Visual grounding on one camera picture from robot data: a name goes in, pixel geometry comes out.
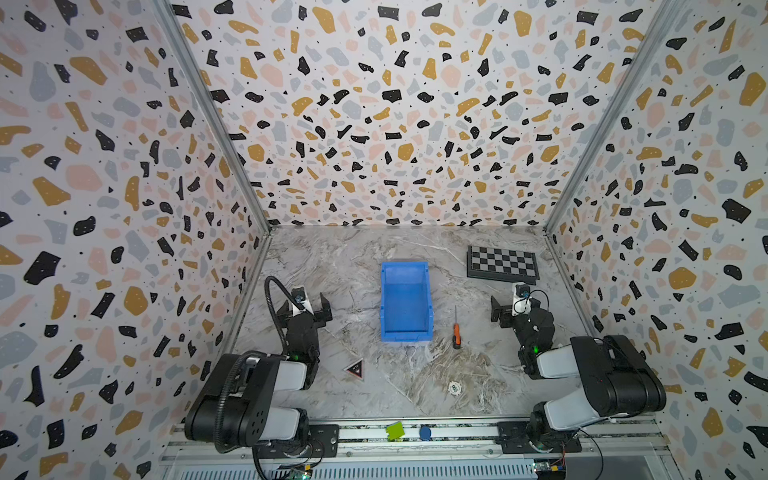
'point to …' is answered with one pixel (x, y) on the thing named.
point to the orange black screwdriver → (457, 339)
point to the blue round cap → (425, 433)
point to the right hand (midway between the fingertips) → (511, 290)
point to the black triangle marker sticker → (356, 369)
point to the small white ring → (454, 388)
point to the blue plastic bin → (405, 301)
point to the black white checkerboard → (502, 265)
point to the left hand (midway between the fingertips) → (307, 293)
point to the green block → (395, 431)
